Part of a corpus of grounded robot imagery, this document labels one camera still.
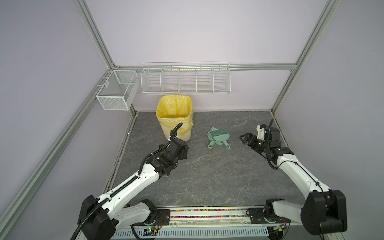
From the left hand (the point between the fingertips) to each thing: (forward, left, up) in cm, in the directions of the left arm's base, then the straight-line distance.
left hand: (176, 148), depth 79 cm
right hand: (+4, -39, -3) cm, 39 cm away
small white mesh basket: (+42, +39, +6) cm, 57 cm away
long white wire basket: (+46, -7, +13) cm, 48 cm away
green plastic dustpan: (+16, -22, -16) cm, 31 cm away
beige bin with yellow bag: (+32, +4, -4) cm, 33 cm away
